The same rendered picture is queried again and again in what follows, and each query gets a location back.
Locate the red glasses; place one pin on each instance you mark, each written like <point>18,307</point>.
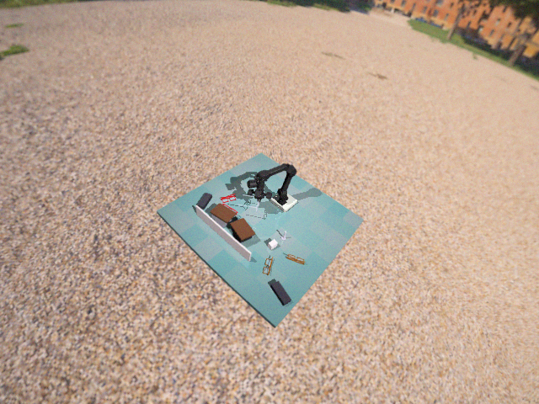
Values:
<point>226,199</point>

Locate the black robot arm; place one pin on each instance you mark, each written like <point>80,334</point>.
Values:
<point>265,174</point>

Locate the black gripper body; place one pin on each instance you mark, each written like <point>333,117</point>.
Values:
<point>268,195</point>

